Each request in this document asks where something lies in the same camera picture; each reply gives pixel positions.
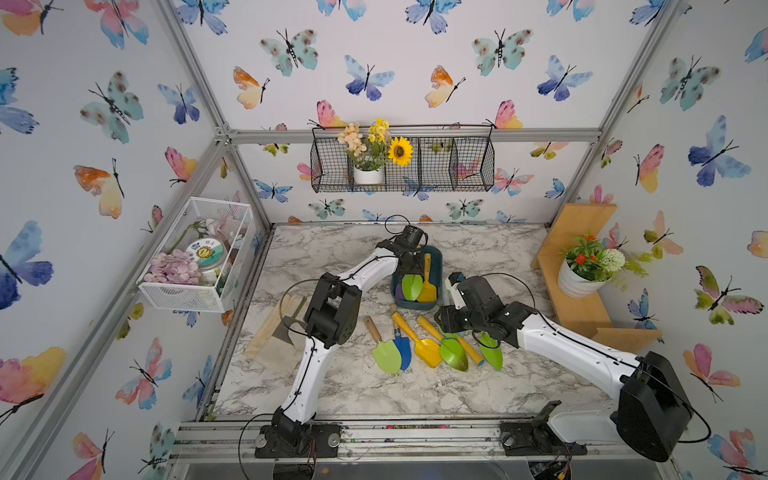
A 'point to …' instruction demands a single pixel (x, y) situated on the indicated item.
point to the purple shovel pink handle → (399, 292)
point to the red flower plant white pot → (588, 266)
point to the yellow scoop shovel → (426, 350)
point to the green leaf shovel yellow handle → (412, 285)
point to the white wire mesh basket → (233, 224)
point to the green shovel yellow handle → (451, 348)
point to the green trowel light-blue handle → (477, 358)
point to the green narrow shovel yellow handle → (495, 354)
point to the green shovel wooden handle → (385, 352)
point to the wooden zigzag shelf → (559, 224)
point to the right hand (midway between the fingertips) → (444, 313)
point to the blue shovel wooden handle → (403, 345)
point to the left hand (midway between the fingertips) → (421, 262)
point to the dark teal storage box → (436, 276)
